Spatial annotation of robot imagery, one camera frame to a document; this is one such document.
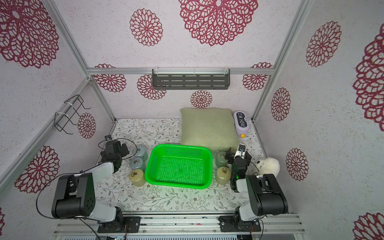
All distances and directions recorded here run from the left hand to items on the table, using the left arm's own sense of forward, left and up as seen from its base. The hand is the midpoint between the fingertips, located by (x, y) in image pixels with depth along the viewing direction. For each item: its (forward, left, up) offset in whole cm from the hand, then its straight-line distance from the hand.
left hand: (116, 149), depth 93 cm
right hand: (-1, -75, +3) cm, 75 cm away
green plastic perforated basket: (-7, -39, -8) cm, 41 cm away
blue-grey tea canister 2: (-10, -16, 0) cm, 18 cm away
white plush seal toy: (-17, -84, +12) cm, 87 cm away
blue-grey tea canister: (-3, -16, 0) cm, 16 cm away
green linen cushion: (+16, -62, +3) cm, 64 cm away
